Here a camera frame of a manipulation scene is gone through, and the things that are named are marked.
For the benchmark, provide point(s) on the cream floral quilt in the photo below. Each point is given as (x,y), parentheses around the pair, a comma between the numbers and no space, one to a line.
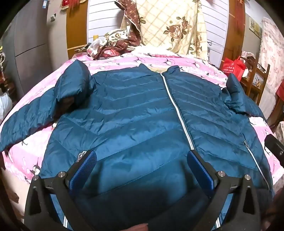
(168,24)

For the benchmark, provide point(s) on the pink penguin blanket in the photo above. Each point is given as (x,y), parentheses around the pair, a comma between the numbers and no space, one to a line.
(26,160)

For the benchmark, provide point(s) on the orange wooden panel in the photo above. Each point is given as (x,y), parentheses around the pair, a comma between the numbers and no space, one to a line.
(235,28)
(76,28)

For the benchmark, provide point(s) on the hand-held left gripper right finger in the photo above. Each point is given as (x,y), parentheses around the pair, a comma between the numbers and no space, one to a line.
(199,171)

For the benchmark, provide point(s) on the wooden chair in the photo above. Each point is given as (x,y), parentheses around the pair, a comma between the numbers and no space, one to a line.
(255,82)

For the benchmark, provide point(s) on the framed wall picture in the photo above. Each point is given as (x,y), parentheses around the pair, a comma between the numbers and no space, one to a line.
(255,26)

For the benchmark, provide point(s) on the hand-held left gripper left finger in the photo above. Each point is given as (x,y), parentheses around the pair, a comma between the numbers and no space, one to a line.
(85,171)

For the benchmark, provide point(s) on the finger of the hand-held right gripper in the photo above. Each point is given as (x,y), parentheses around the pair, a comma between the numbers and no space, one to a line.
(275,147)

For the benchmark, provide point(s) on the grey wardrobe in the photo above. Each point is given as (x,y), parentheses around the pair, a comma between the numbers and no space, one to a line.
(33,44)

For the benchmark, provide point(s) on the brown floral cloth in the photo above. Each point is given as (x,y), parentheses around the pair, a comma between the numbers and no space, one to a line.
(131,37)

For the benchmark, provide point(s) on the teal puffer jacket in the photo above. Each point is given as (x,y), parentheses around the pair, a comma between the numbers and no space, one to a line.
(137,115)

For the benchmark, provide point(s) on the white plastic bag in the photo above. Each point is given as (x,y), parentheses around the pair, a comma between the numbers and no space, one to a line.
(5,104)

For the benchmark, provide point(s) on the red shopping bag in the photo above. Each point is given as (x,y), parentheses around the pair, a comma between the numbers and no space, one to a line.
(234,66)

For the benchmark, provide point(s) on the pink floral curtain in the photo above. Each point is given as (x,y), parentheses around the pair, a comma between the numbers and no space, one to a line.
(273,51)

